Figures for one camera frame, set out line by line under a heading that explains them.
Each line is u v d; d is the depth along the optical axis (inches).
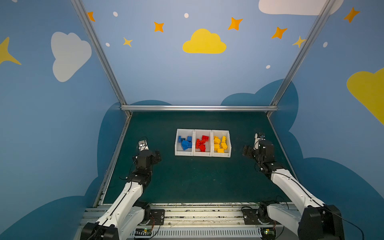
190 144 37.6
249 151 30.6
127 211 19.2
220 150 38.9
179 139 40.0
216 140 39.9
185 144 38.7
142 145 28.2
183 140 39.9
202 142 40.7
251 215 29.6
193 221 28.9
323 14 28.3
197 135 40.2
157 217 29.4
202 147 38.2
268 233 28.9
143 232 28.8
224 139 40.2
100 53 33.2
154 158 30.6
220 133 40.0
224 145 39.7
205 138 41.1
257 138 30.6
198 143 39.7
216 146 38.7
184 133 39.9
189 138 40.6
